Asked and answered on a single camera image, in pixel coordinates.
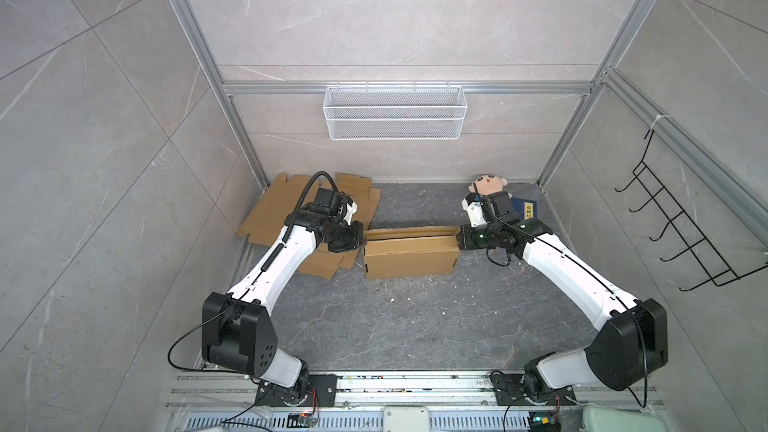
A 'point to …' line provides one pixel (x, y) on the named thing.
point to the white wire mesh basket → (391, 113)
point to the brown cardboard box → (411, 251)
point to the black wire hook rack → (686, 232)
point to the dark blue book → (526, 209)
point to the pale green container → (613, 419)
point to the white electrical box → (406, 419)
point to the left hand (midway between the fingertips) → (366, 235)
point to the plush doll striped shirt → (487, 184)
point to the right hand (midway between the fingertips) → (457, 234)
